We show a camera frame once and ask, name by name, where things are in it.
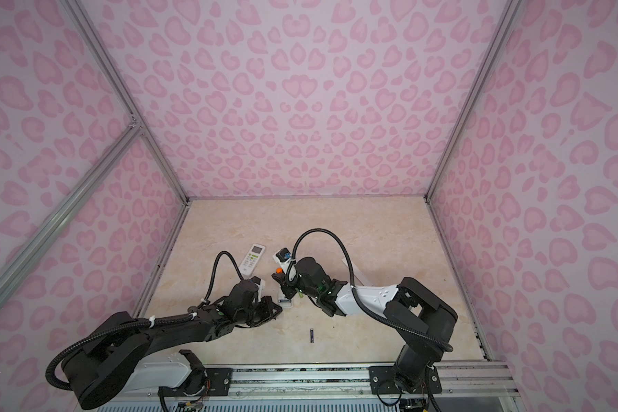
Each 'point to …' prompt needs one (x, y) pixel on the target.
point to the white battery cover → (355, 270)
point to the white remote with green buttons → (251, 259)
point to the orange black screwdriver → (280, 270)
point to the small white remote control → (285, 303)
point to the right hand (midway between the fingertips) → (277, 272)
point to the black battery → (312, 336)
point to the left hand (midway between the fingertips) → (286, 307)
